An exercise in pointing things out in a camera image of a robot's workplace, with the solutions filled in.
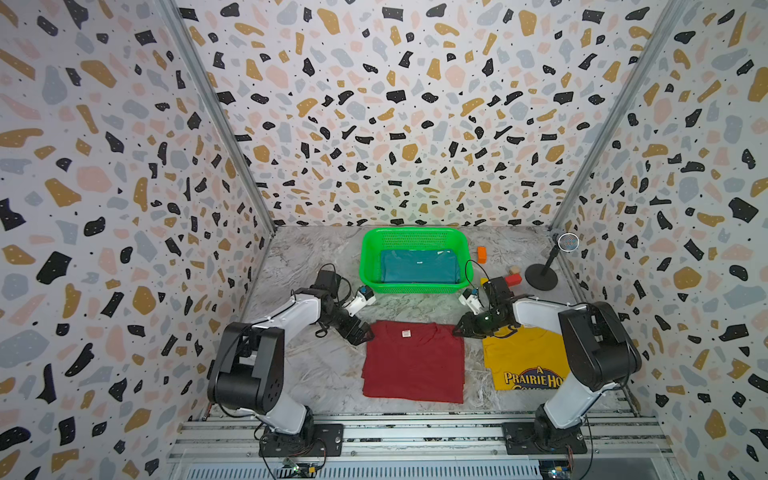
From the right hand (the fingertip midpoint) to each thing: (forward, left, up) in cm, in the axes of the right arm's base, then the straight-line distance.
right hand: (458, 332), depth 92 cm
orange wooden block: (+32, -12, 0) cm, 34 cm away
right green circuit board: (-34, -20, -2) cm, 40 cm away
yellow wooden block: (+7, -5, +18) cm, 20 cm away
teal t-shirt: (+24, +12, +2) cm, 27 cm away
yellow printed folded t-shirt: (-7, -20, -1) cm, 21 cm away
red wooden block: (+21, -22, -1) cm, 30 cm away
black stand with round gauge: (+23, -32, -1) cm, 40 cm away
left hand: (0, +29, +4) cm, 29 cm away
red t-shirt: (-9, +13, 0) cm, 16 cm away
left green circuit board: (-36, +40, 0) cm, 54 cm away
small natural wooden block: (+25, -23, 0) cm, 34 cm away
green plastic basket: (+33, +27, +7) cm, 43 cm away
